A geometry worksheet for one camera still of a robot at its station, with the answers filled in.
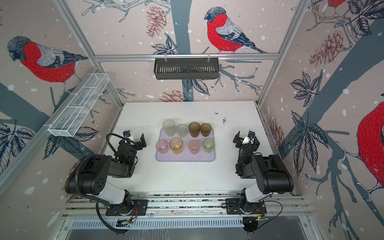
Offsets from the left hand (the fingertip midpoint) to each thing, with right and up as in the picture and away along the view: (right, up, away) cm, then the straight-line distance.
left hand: (134, 135), depth 89 cm
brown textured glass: (+45, +3, +10) cm, 46 cm away
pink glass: (+37, -7, +3) cm, 38 cm away
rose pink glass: (+16, -8, +5) cm, 18 cm away
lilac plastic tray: (+31, -13, +3) cm, 34 cm away
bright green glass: (+46, -7, +5) cm, 47 cm away
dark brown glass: (+37, +4, +8) cm, 38 cm away
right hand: (+69, 0, -2) cm, 69 cm away
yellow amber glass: (+26, -7, +4) cm, 27 cm away
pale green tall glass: (+20, +5, +7) cm, 22 cm away
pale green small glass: (+29, +2, +9) cm, 30 cm away
